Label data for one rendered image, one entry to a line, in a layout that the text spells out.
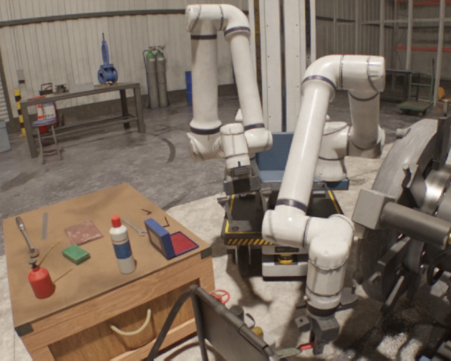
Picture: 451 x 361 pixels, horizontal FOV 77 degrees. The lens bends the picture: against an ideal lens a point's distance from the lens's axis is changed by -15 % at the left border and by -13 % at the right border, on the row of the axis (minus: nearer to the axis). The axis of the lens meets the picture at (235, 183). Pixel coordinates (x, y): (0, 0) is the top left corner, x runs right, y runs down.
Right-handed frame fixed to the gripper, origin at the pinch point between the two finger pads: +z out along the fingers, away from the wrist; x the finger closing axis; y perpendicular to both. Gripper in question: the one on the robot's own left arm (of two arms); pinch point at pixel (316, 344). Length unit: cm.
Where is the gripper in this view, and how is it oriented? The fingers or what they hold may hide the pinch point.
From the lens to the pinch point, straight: 94.7
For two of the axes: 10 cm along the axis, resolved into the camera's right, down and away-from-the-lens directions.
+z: 0.5, 9.2, 3.8
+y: -9.8, 1.1, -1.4
